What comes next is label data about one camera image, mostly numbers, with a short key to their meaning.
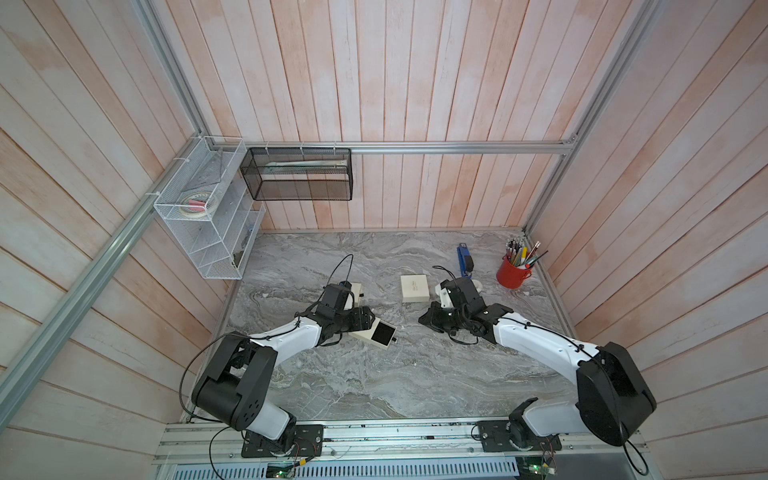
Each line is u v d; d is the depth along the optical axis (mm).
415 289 981
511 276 981
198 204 741
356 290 997
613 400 438
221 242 768
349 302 762
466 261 1058
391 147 949
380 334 886
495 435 726
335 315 715
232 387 440
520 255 977
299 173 1032
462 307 671
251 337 490
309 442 731
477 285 1010
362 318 817
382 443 740
